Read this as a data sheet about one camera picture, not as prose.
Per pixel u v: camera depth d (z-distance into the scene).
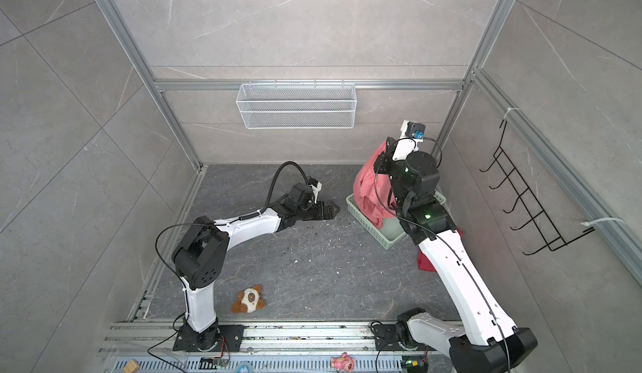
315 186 0.84
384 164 0.57
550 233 0.61
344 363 0.67
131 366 0.69
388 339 0.73
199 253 0.52
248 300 0.78
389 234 0.93
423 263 0.47
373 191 0.66
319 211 0.82
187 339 0.73
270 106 1.01
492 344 0.36
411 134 0.50
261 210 0.63
